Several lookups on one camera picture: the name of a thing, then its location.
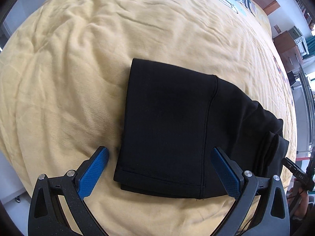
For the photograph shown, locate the black pants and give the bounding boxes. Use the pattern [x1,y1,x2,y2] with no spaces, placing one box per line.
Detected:
[114,59,289,199]

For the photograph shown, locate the person's right hand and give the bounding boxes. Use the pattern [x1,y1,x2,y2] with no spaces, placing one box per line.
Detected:
[287,188,311,221]

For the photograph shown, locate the long window desk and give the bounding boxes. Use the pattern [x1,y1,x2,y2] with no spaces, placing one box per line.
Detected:
[296,63,315,153]

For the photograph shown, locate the black bag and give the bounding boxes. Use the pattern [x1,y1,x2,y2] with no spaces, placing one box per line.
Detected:
[287,71,296,86]

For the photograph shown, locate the brown wooden drawer cabinet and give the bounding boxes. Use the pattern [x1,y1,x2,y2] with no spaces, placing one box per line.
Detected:
[273,31,303,73]

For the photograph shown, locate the yellow dino print bedsheet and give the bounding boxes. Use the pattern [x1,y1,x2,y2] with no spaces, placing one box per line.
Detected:
[1,0,297,235]

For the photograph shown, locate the red metal frame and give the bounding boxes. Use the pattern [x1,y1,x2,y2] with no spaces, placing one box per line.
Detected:
[296,156,311,161]

